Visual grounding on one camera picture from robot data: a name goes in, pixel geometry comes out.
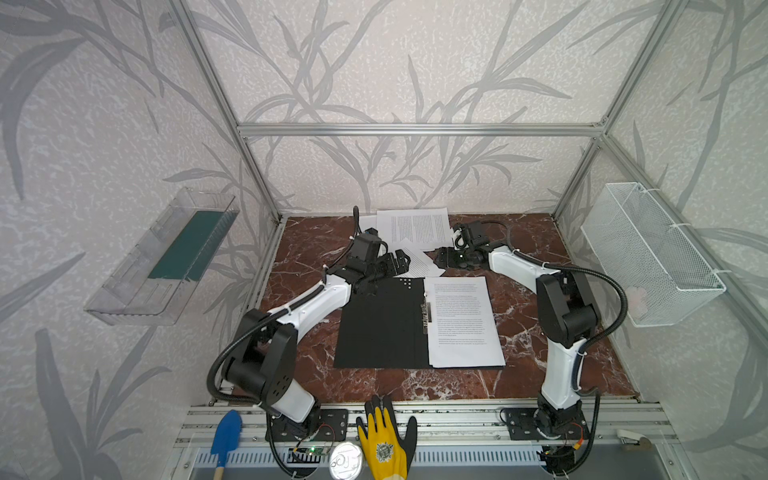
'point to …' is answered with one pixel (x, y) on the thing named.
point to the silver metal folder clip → (426, 316)
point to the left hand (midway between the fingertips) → (404, 254)
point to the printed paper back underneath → (367, 222)
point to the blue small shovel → (227, 436)
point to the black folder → (381, 329)
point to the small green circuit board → (305, 454)
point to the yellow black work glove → (388, 452)
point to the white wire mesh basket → (662, 274)
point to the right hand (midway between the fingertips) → (443, 251)
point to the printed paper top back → (429, 228)
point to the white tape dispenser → (628, 437)
